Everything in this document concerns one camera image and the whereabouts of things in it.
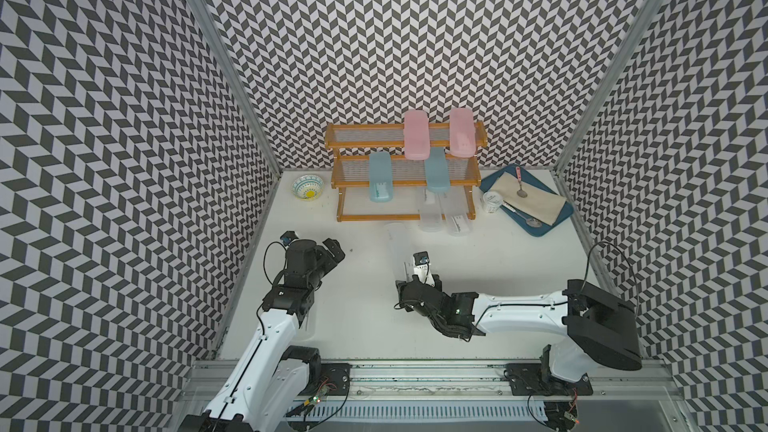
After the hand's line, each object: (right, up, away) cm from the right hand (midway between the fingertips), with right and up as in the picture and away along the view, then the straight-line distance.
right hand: (409, 284), depth 83 cm
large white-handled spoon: (+43, +16, +19) cm, 50 cm away
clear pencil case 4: (+8, +18, +20) cm, 28 cm away
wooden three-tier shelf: (-24, +37, +41) cm, 60 cm away
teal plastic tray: (+56, +19, +22) cm, 63 cm away
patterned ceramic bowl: (-37, +28, +29) cm, 55 cm away
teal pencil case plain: (+8, +32, +4) cm, 33 cm away
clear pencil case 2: (-28, -12, -3) cm, 30 cm away
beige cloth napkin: (+49, +22, +27) cm, 60 cm away
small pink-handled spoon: (+43, +26, +26) cm, 56 cm away
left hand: (-23, +9, 0) cm, 25 cm away
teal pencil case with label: (-9, +31, +10) cm, 33 cm away
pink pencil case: (+2, +43, +4) cm, 43 cm away
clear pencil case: (-3, +8, +6) cm, 11 cm away
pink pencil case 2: (+16, +43, +4) cm, 46 cm away
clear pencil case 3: (+16, +19, +19) cm, 32 cm away
